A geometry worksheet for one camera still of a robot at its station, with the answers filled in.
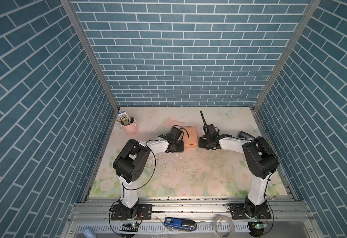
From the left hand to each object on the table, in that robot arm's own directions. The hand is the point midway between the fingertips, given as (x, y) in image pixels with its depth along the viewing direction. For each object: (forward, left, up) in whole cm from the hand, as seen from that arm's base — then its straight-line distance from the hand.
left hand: (182, 148), depth 97 cm
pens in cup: (+11, +36, +15) cm, 41 cm away
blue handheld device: (-41, +2, +4) cm, 42 cm away
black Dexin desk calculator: (+9, -44, +2) cm, 45 cm away
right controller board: (-44, -35, -2) cm, 56 cm away
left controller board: (-42, +27, -4) cm, 50 cm away
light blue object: (-44, +44, +1) cm, 62 cm away
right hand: (+4, -10, 0) cm, 11 cm away
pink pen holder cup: (+13, +35, +4) cm, 38 cm away
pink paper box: (+2, -6, +5) cm, 8 cm away
